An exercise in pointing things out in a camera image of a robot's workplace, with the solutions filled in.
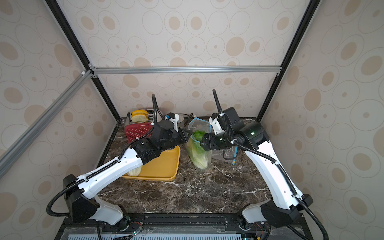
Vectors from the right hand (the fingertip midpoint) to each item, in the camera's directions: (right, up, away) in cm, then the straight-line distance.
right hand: (211, 141), depth 66 cm
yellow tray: (-26, -18, +26) cm, 40 cm away
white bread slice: (-43, +13, +28) cm, 53 cm away
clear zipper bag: (-6, +9, +12) cm, 16 cm away
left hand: (-6, +4, +3) cm, 8 cm away
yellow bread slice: (-43, +17, +29) cm, 54 cm away
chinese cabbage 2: (-5, +3, +13) cm, 15 cm away
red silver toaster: (-46, +5, +26) cm, 53 cm away
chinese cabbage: (-5, -10, +21) cm, 24 cm away
